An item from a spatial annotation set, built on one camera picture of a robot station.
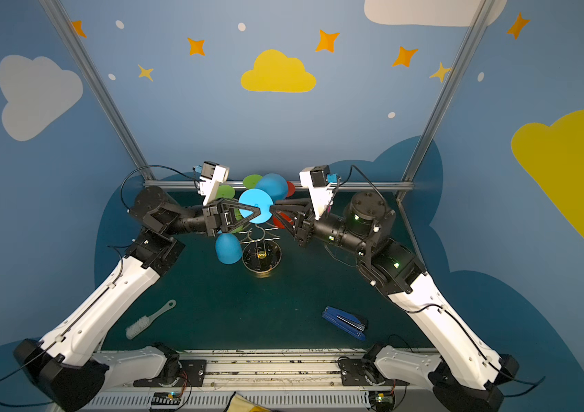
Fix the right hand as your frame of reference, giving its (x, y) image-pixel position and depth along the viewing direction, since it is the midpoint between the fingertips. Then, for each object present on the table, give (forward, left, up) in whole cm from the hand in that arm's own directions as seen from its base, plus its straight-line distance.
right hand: (278, 202), depth 51 cm
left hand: (0, +5, -2) cm, 5 cm away
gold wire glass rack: (+17, +11, -47) cm, 51 cm away
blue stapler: (-8, -20, -48) cm, 52 cm away
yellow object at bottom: (-31, +10, -48) cm, 58 cm away
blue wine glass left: (+8, +18, -30) cm, 36 cm away
